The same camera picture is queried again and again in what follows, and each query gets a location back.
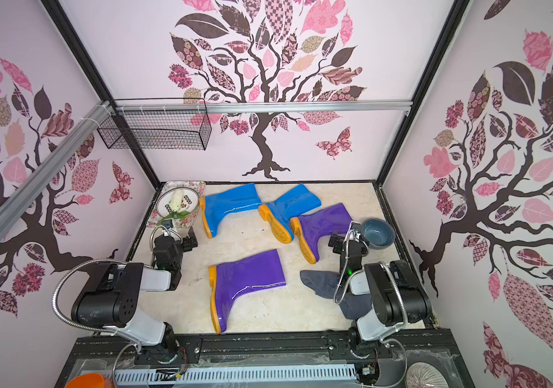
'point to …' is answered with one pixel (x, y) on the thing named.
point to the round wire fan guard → (424, 375)
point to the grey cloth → (330, 284)
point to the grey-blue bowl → (377, 233)
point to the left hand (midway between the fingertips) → (182, 233)
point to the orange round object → (93, 380)
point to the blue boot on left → (214, 205)
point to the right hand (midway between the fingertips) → (350, 230)
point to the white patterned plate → (189, 203)
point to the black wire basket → (161, 124)
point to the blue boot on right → (280, 212)
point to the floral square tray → (187, 221)
